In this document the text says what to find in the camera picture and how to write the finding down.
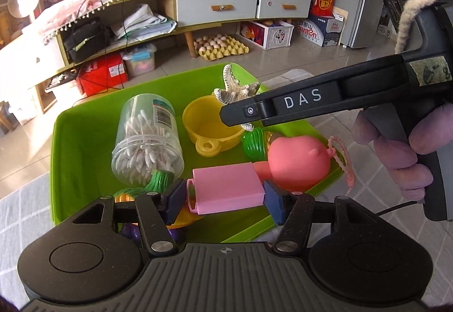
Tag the blue white cardboard box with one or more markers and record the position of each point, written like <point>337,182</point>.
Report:
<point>318,31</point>

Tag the clear cotton swab jar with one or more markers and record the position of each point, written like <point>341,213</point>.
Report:
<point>148,142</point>

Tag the wooden tv cabinet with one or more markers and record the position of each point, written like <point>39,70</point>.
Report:
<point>159,1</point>

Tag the wide white drawer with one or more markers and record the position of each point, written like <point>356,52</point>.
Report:
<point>216,8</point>

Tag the white plastic crate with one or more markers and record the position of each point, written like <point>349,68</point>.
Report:
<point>269,34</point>

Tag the clear storage box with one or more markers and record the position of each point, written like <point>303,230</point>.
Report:
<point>139,61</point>

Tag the green ribbed toy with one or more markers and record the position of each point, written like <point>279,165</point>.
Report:
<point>254,144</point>

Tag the green plastic bin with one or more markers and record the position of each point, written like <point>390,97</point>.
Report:
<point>88,142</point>

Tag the orange pumpkin toy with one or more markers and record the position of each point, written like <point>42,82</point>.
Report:
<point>159,181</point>

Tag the purple toy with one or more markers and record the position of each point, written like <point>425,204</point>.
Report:
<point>131,232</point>

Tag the pink pig toy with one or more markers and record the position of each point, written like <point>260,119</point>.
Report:
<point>297,160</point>

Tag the pink plastic box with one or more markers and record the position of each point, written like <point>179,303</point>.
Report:
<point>226,188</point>

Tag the narrow white drawer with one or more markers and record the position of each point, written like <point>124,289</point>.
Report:
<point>283,4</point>

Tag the yellow plastic bowl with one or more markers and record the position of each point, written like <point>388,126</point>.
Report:
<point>208,124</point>

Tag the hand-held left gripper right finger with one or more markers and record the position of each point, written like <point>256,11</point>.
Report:
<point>274,202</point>

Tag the red cardboard box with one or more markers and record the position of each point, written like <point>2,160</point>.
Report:
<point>102,73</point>

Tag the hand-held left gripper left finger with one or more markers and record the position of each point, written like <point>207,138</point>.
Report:
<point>173,200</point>

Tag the grey checked tablecloth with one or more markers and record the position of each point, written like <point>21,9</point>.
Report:
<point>21,227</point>

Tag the black keyboard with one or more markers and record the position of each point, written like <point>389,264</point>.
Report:
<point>60,81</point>

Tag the white standing fan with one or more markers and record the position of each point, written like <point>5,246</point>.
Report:
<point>24,1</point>

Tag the beige starfish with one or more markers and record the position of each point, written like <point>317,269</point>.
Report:
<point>233,89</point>

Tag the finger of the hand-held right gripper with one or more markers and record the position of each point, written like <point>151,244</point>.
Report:
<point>336,89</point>

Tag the person's right hand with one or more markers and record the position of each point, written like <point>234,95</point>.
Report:
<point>396,156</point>

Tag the black bag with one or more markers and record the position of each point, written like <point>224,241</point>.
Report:
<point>86,39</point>

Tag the pile of folded cloths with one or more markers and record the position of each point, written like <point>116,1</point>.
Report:
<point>145,22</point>

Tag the yellow egg tray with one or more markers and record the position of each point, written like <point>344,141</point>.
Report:
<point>221,46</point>

